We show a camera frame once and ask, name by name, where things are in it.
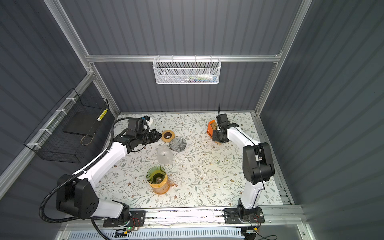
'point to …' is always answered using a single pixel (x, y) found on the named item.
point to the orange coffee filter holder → (210, 130)
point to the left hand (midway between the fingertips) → (161, 134)
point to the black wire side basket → (66, 134)
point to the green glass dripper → (155, 174)
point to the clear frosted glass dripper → (165, 154)
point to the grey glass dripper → (178, 144)
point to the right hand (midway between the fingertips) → (218, 138)
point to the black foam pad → (82, 123)
